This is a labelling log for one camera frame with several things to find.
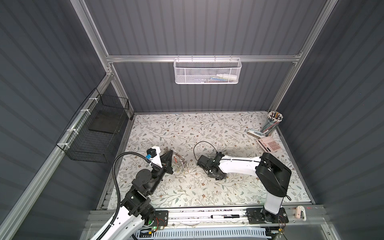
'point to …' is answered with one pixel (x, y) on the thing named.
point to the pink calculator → (269, 144)
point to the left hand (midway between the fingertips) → (172, 152)
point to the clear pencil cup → (274, 118)
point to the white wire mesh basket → (207, 70)
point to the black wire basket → (92, 131)
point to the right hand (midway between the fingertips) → (216, 175)
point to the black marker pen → (225, 216)
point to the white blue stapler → (255, 133)
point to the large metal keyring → (178, 157)
